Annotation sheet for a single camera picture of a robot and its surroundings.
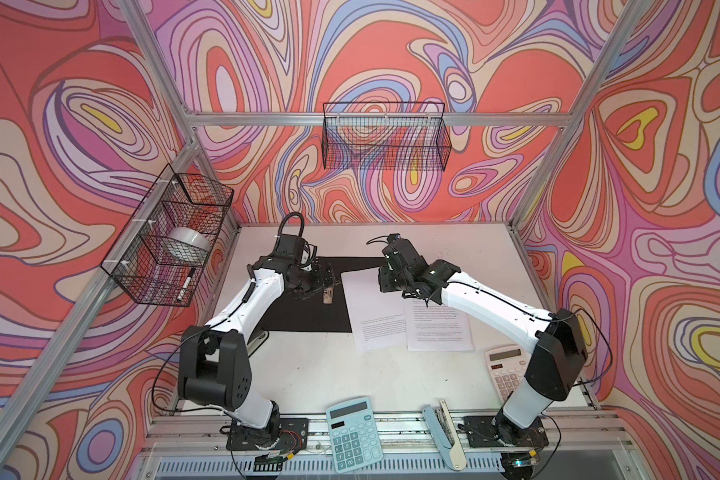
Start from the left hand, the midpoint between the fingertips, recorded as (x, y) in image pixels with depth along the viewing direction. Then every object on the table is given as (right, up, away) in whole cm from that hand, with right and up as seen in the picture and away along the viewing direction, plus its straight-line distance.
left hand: (331, 283), depth 87 cm
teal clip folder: (-7, -11, +7) cm, 15 cm away
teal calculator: (+7, -36, -15) cm, 39 cm away
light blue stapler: (+29, -35, -16) cm, 48 cm away
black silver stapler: (-23, -17, +1) cm, 28 cm away
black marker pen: (-35, 0, -15) cm, 38 cm away
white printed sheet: (+14, -12, +7) cm, 20 cm away
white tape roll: (-34, +13, -13) cm, 39 cm away
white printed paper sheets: (+33, -15, +7) cm, 37 cm away
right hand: (+16, 0, -3) cm, 16 cm away
